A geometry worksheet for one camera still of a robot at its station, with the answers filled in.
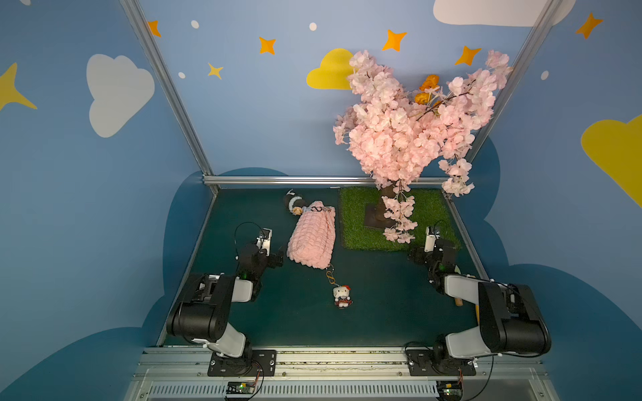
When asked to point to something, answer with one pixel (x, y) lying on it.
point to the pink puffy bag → (312, 237)
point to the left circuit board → (240, 388)
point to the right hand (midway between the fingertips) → (427, 242)
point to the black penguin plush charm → (294, 202)
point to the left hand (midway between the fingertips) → (270, 240)
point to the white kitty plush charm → (342, 296)
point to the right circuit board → (450, 390)
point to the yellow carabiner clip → (330, 274)
